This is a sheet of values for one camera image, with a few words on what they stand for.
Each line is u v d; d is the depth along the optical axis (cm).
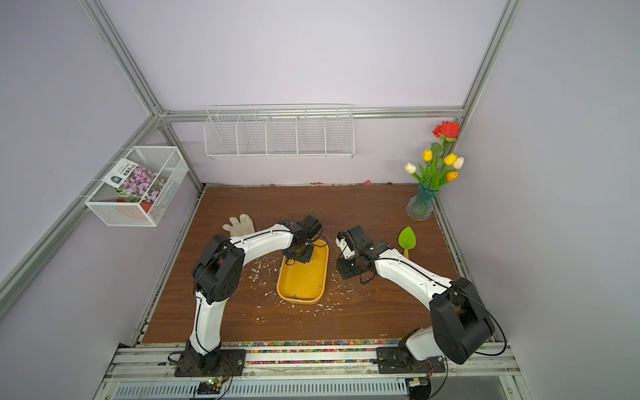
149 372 73
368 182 124
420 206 102
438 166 94
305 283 89
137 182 74
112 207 73
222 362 73
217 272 53
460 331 42
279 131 99
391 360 74
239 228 104
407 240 102
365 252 63
